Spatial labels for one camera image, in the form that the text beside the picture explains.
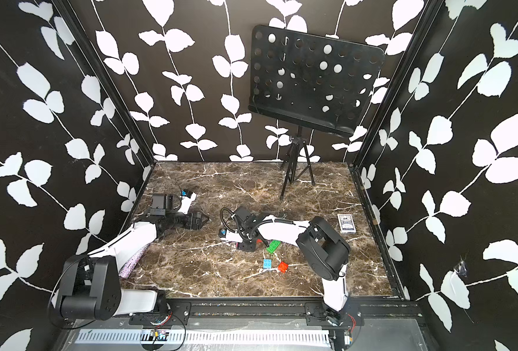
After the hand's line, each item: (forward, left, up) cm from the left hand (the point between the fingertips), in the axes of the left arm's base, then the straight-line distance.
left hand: (201, 213), depth 89 cm
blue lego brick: (-19, -27, -8) cm, 34 cm away
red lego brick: (-21, -33, -8) cm, 40 cm away
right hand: (-8, -16, -7) cm, 20 cm away
